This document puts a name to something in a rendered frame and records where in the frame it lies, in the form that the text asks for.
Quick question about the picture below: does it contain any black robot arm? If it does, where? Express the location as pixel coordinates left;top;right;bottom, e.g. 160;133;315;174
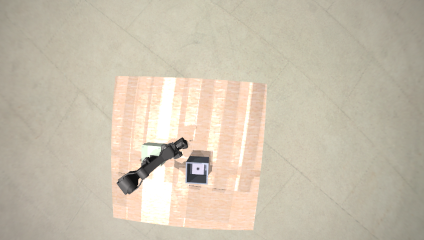
117;137;187;195

